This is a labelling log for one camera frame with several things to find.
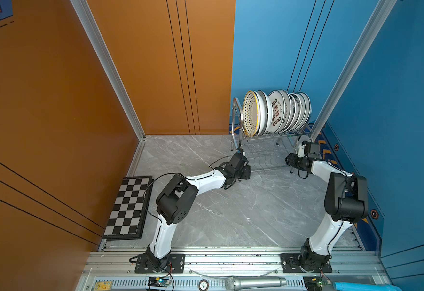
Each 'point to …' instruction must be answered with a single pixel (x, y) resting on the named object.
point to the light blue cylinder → (343, 286)
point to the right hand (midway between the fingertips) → (292, 159)
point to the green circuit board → (158, 282)
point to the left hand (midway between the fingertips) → (249, 168)
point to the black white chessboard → (127, 217)
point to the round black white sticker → (203, 285)
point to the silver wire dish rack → (270, 151)
